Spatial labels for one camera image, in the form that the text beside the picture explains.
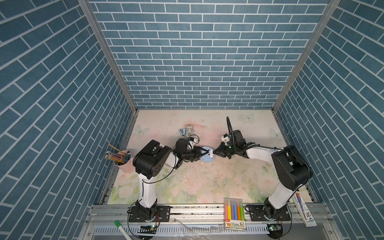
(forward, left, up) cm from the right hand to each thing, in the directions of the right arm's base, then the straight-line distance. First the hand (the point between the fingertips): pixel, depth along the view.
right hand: (213, 152), depth 90 cm
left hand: (-2, +2, -1) cm, 3 cm away
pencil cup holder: (-11, +51, +5) cm, 52 cm away
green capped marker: (-40, +44, -5) cm, 60 cm away
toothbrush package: (-27, -46, -4) cm, 53 cm away
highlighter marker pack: (-31, -11, -5) cm, 33 cm away
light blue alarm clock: (-3, +4, -1) cm, 5 cm away
